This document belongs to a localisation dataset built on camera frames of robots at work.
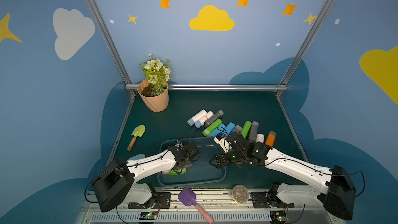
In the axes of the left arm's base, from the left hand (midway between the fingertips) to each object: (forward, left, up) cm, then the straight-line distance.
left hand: (188, 163), depth 85 cm
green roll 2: (+24, -15, 0) cm, 29 cm away
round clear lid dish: (-15, -26, +4) cm, 30 cm away
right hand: (0, -15, +10) cm, 18 cm away
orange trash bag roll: (+16, -50, +1) cm, 53 cm away
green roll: (-5, +2, +2) cm, 5 cm away
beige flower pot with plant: (+40, +24, +15) cm, 50 cm away
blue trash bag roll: (+24, -26, +1) cm, 35 cm away
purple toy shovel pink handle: (-16, -1, 0) cm, 16 cm away
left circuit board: (-24, +17, -2) cm, 30 cm away
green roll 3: (+23, -36, +1) cm, 42 cm away
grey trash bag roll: (+23, -30, +1) cm, 38 cm away
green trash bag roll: (-9, +6, +12) cm, 16 cm away
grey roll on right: (+20, -40, +1) cm, 45 cm away
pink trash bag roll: (-6, +12, +1) cm, 13 cm away
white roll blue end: (+16, -43, +2) cm, 46 cm away
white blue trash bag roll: (+27, 0, +1) cm, 27 cm away
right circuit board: (-24, -44, -2) cm, 50 cm away
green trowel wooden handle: (+20, +33, -1) cm, 39 cm away
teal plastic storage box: (-4, -7, 0) cm, 8 cm away
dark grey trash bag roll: (+31, -16, +1) cm, 35 cm away
